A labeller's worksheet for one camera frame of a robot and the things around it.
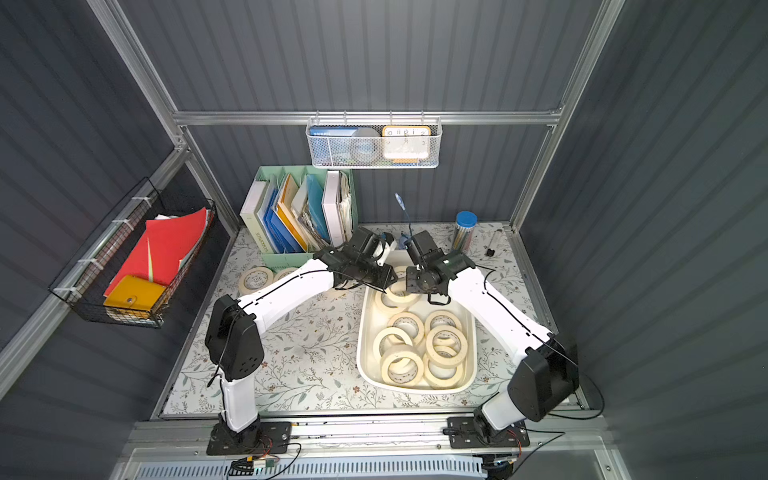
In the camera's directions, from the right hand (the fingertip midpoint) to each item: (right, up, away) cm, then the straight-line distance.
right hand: (424, 279), depth 82 cm
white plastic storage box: (-15, -11, +14) cm, 23 cm away
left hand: (-9, +1, +4) cm, 10 cm away
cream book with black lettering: (-51, +18, +7) cm, 55 cm away
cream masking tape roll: (-58, -2, +24) cm, 63 cm away
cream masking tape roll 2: (-47, +1, +21) cm, 51 cm away
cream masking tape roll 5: (-6, -24, -1) cm, 24 cm away
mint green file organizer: (-35, +22, +12) cm, 43 cm away
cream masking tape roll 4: (+7, -20, +3) cm, 21 cm away
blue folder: (-45, +12, +15) cm, 49 cm away
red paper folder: (-70, +10, -2) cm, 71 cm away
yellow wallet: (-67, -2, -15) cm, 69 cm away
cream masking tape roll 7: (+5, -27, -2) cm, 27 cm away
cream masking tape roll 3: (-3, -15, +11) cm, 18 cm away
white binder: (-28, +23, +10) cm, 37 cm away
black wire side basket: (-73, +1, -21) cm, 76 cm away
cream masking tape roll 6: (-11, -15, +3) cm, 19 cm away
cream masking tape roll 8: (+6, -13, +10) cm, 17 cm away
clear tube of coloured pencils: (+15, +17, +14) cm, 27 cm away
